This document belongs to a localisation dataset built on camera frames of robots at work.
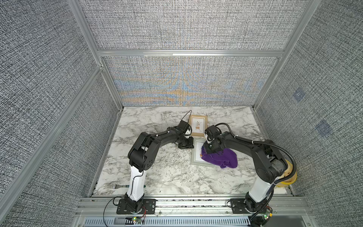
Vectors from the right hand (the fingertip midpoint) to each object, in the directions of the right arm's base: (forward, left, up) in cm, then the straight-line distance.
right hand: (206, 146), depth 94 cm
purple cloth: (-9, -10, +2) cm, 14 cm away
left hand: (0, +8, -1) cm, 8 cm away
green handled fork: (-24, +54, -1) cm, 59 cm away
